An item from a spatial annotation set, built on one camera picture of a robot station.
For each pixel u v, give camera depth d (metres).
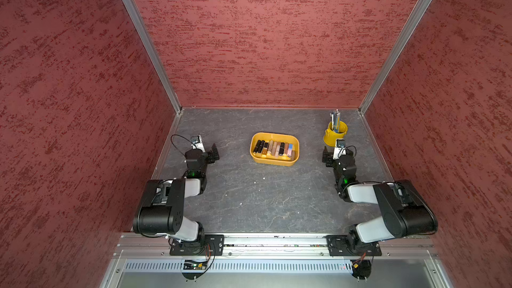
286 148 1.00
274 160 0.94
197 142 0.79
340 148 0.76
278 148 1.00
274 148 1.00
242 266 0.77
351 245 0.67
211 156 0.85
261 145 1.02
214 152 0.86
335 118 0.97
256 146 1.02
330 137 0.99
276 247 0.75
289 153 1.00
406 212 0.45
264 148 1.00
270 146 1.01
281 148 1.01
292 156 0.98
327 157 0.83
